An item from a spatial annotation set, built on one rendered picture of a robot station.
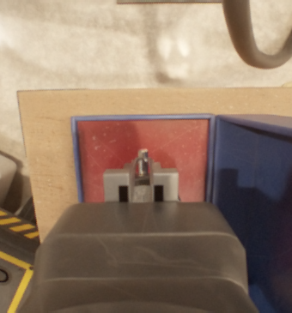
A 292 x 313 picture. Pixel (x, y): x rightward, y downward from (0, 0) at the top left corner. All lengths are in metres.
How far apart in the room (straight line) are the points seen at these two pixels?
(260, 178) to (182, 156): 0.06
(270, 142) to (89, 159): 0.14
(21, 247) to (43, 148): 0.29
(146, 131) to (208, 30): 0.54
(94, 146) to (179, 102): 0.08
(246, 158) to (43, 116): 0.17
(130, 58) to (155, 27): 0.10
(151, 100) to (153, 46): 0.49
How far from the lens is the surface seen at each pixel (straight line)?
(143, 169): 0.16
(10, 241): 0.47
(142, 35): 0.67
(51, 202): 0.22
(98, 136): 0.19
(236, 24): 0.32
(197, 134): 0.19
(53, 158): 0.21
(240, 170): 0.19
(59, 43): 0.71
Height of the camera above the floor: 0.65
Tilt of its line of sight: 75 degrees down
